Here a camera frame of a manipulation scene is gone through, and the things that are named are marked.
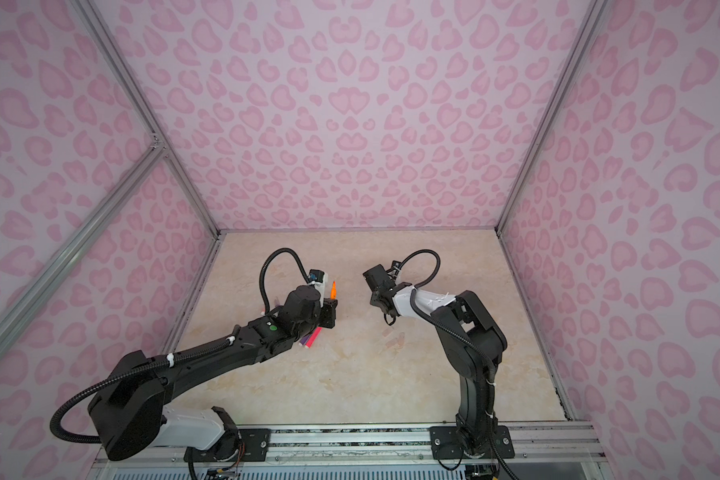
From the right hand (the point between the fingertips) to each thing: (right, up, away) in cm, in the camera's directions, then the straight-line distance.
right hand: (385, 293), depth 98 cm
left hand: (-14, +1, -15) cm, 20 cm away
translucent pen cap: (+5, -12, -5) cm, 14 cm away
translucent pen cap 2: (+4, -14, -7) cm, 16 cm away
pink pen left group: (-22, -12, -7) cm, 26 cm away
